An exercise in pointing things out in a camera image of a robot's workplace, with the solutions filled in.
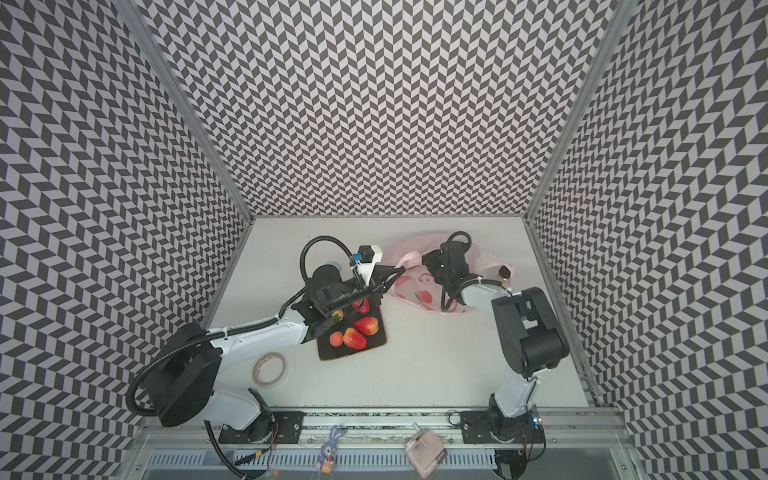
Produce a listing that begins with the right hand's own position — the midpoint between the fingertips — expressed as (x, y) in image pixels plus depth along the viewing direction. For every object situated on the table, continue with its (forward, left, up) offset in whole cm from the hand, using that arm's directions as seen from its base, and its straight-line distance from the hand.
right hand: (424, 263), depth 96 cm
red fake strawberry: (-20, +17, -2) cm, 27 cm away
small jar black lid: (-9, -22, +8) cm, 25 cm away
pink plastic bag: (-2, +2, -9) cm, 9 cm away
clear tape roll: (-31, +44, -5) cm, 54 cm away
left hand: (-15, +6, +18) cm, 24 cm away
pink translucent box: (-50, +3, -2) cm, 50 cm away
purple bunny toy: (-50, +25, -4) cm, 56 cm away
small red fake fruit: (-24, +26, -2) cm, 35 cm away
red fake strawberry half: (-24, +21, -3) cm, 32 cm away
